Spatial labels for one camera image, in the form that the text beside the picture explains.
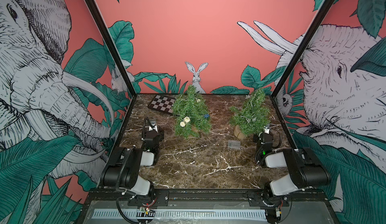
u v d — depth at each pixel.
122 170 0.42
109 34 0.88
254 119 0.77
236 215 0.70
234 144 0.94
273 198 0.68
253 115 0.75
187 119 0.76
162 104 1.11
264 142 0.69
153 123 0.79
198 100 0.78
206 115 0.79
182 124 0.78
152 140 0.70
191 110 0.74
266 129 0.79
